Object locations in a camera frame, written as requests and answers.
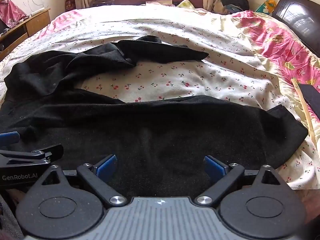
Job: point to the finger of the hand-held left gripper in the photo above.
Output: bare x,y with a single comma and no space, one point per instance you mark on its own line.
50,151
8,138

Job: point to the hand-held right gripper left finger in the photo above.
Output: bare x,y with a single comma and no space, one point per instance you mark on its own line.
106,167

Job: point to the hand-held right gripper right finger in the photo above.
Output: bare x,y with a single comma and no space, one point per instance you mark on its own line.
215,166

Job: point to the black pants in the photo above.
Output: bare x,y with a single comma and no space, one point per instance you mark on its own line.
150,130

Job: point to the cherry print bed sheet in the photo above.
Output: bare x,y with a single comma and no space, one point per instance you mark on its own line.
175,80

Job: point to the pale yellow strip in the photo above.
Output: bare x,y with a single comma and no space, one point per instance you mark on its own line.
301,97

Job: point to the black flat object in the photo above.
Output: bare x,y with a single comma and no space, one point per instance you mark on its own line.
311,97

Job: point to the pink patterned cloth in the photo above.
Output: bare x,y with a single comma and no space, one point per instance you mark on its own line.
11,11

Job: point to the red box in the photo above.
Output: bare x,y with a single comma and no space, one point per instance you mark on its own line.
70,4

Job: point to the dark handbag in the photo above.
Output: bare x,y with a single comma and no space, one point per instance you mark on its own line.
102,1

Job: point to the yellow green packet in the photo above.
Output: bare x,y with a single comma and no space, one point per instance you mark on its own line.
185,4

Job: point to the dark clothes pile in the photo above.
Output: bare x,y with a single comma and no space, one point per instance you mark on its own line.
235,2

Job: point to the green yellow printed bag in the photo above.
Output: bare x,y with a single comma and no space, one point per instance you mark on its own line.
267,5

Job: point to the dark wooden board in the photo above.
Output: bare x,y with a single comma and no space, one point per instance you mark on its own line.
300,17

